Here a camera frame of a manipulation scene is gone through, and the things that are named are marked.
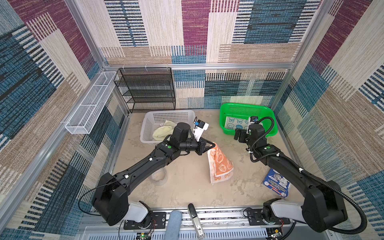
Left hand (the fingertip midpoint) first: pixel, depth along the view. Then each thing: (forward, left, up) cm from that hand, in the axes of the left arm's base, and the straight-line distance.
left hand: (215, 144), depth 72 cm
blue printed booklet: (-12, -34, -22) cm, 42 cm away
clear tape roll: (-6, +29, -25) cm, 39 cm away
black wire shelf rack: (+51, +42, -6) cm, 66 cm away
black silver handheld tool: (-30, +9, -21) cm, 38 cm away
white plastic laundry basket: (+34, +39, -20) cm, 55 cm away
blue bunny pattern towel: (+31, -18, -22) cm, 43 cm away
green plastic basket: (+45, -31, -23) cm, 60 cm away
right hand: (+13, -18, -8) cm, 24 cm away
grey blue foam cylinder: (-30, +20, -22) cm, 42 cm away
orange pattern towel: (-6, -4, -13) cm, 15 cm away
